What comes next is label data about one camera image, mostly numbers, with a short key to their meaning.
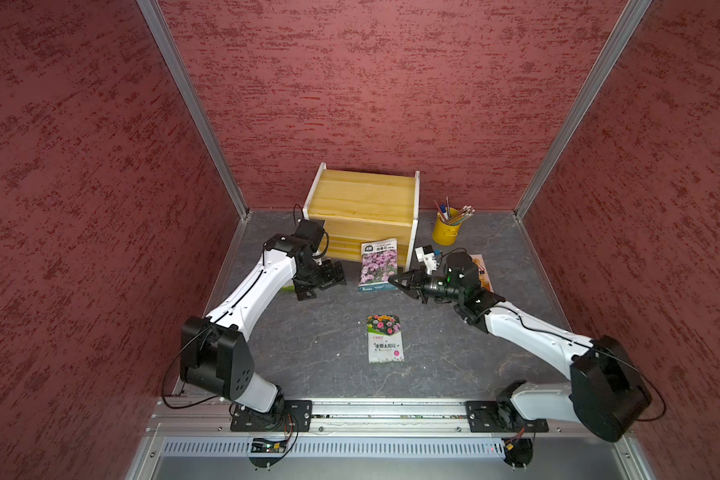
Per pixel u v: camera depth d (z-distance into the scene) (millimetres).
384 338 874
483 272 1031
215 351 424
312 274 684
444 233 1063
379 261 814
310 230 689
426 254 758
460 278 611
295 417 741
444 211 1065
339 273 757
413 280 720
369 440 712
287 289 737
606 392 419
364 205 779
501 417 659
